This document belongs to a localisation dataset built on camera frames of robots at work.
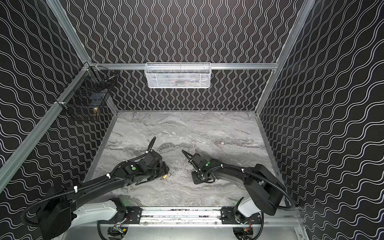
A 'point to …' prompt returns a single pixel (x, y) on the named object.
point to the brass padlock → (164, 176)
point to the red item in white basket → (178, 81)
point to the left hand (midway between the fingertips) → (171, 172)
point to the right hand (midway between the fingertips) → (198, 179)
